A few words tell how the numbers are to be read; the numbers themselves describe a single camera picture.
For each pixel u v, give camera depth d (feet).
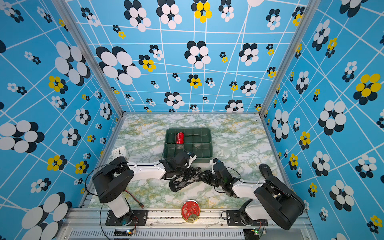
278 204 1.40
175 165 2.28
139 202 2.58
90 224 2.39
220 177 2.27
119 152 3.09
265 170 2.85
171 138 3.23
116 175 1.68
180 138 3.23
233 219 2.38
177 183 2.77
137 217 2.39
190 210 2.40
